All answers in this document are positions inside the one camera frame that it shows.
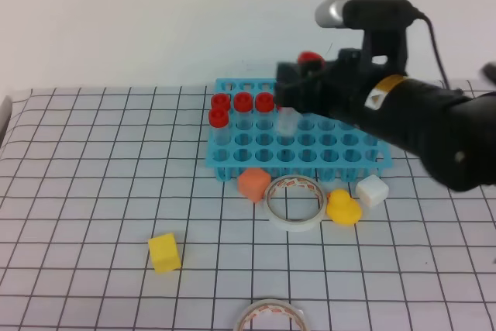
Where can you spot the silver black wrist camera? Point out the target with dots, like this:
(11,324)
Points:
(367,15)

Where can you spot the checkered table cloth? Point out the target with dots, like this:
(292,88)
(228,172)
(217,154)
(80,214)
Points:
(89,175)

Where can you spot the white foam cube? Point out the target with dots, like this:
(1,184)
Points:
(372,191)

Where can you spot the blue test tube rack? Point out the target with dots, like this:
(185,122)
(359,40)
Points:
(320,147)

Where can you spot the red capped test tube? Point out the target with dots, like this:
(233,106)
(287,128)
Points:
(287,121)

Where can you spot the white tape roll centre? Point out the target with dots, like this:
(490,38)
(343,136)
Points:
(295,181)

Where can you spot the yellow foam cube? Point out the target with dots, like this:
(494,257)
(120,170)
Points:
(164,254)

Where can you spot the yellow rubber duck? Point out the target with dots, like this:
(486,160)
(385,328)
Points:
(342,209)

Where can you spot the white tape roll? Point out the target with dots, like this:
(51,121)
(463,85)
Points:
(295,181)
(272,306)

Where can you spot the orange foam cube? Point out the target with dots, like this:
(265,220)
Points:
(252,184)

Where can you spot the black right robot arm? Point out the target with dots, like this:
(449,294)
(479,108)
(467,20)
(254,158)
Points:
(453,135)

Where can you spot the red capped tube front left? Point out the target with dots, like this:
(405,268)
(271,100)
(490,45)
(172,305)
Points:
(219,122)

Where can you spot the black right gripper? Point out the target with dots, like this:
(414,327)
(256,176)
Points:
(350,87)

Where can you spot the white tape roll bottom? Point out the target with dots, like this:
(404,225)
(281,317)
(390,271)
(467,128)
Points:
(272,306)

